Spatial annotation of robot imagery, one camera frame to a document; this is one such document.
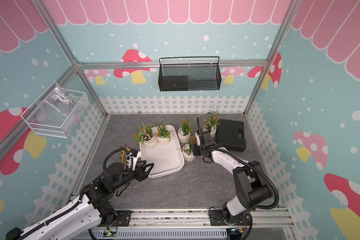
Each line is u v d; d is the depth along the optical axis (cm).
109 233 73
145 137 89
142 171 67
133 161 62
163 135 93
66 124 64
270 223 74
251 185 45
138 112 124
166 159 95
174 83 88
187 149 90
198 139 76
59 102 72
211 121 97
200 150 71
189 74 98
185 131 98
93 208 54
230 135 100
